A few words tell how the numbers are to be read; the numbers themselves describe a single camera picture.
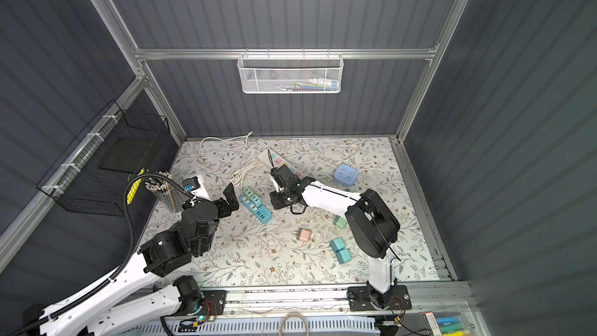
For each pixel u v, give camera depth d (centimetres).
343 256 81
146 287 48
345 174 102
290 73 124
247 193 91
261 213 91
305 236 87
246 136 120
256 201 90
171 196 87
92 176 70
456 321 69
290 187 70
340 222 90
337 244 84
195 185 57
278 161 111
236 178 102
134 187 70
